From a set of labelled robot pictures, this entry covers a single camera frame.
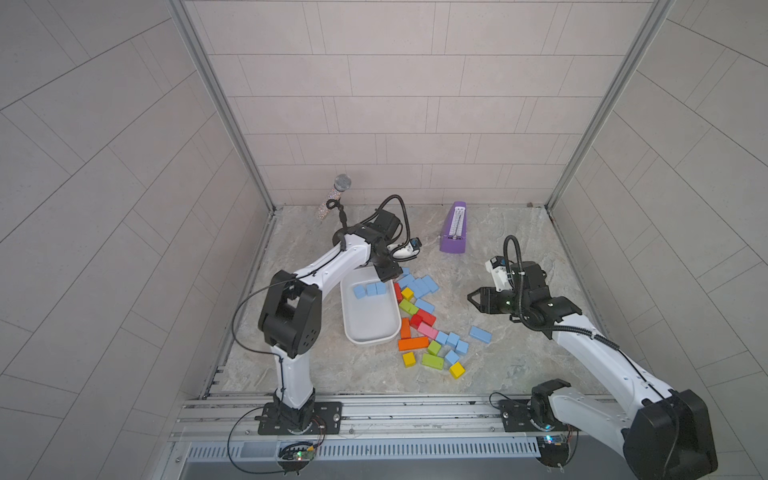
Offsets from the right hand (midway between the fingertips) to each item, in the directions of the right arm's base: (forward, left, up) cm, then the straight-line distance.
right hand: (473, 295), depth 82 cm
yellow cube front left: (-13, +19, -8) cm, 24 cm away
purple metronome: (+24, +1, -3) cm, 24 cm away
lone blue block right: (-7, -3, -10) cm, 13 cm away
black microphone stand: (+29, +40, +10) cm, 50 cm away
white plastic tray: (+3, +30, -8) cm, 31 cm away
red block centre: (-1, +14, -9) cm, 17 cm away
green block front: (-14, +13, -9) cm, 21 cm away
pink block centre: (-5, +13, -9) cm, 17 cm away
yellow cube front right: (-17, +7, -9) cm, 20 cm away
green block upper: (+2, +18, -8) cm, 20 cm away
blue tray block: (+8, +29, -6) cm, 31 cm away
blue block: (+7, +33, -7) cm, 34 cm away
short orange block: (-5, +19, -8) cm, 22 cm away
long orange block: (-8, +17, -10) cm, 22 cm away
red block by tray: (+6, +21, -7) cm, 22 cm away
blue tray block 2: (+8, +26, -6) cm, 28 cm away
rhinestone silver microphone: (+27, +35, +20) cm, 49 cm away
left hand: (+14, +21, -1) cm, 25 cm away
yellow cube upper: (+6, +18, -7) cm, 20 cm away
